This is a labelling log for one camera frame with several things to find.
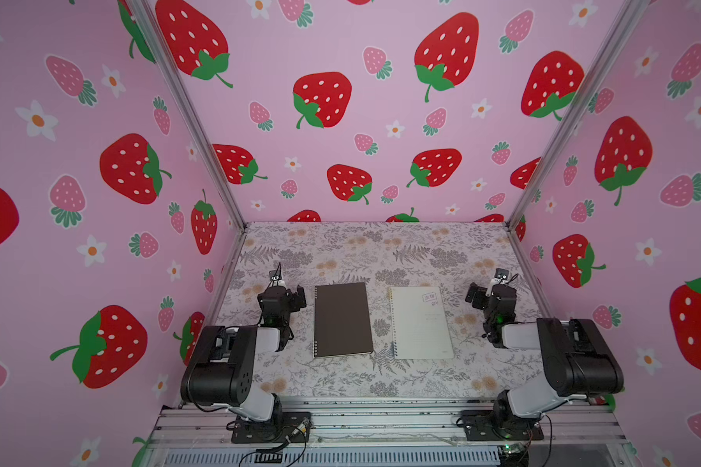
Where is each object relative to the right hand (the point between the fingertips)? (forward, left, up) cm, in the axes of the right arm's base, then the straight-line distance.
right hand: (496, 287), depth 94 cm
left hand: (-5, +70, 0) cm, 70 cm away
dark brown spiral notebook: (-13, +51, -5) cm, 53 cm away
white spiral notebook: (-11, +25, -8) cm, 28 cm away
